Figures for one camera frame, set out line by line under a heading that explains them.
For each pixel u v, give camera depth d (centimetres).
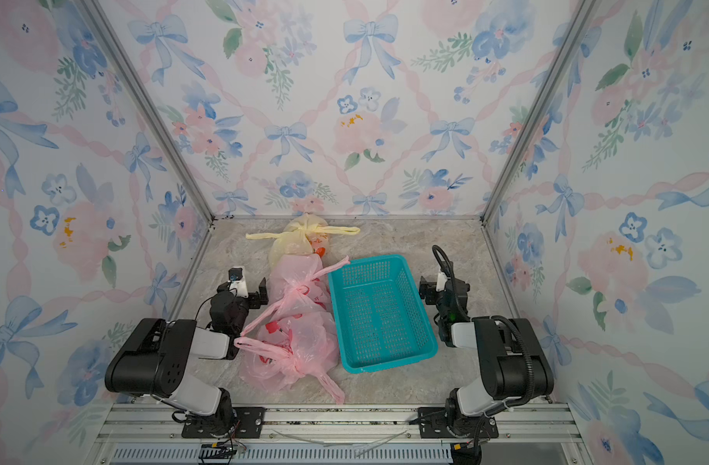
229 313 70
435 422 74
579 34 72
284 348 76
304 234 98
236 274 78
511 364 45
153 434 134
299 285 84
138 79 81
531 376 43
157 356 48
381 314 95
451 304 71
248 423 74
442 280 82
